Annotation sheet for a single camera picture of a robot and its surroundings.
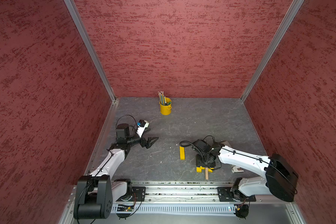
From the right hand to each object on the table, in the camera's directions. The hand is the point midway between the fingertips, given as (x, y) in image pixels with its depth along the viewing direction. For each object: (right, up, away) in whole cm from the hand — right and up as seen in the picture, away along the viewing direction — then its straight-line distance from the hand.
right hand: (201, 167), depth 82 cm
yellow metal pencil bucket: (-23, +35, +22) cm, 47 cm away
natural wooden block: (+3, -3, -3) cm, 5 cm away
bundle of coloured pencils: (-25, +42, +21) cm, 53 cm away
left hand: (-29, +19, +1) cm, 35 cm away
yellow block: (-11, +6, +6) cm, 14 cm away
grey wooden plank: (+19, +12, +10) cm, 25 cm away
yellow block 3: (+2, +4, -14) cm, 14 cm away
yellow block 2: (-1, -1, -1) cm, 2 cm away
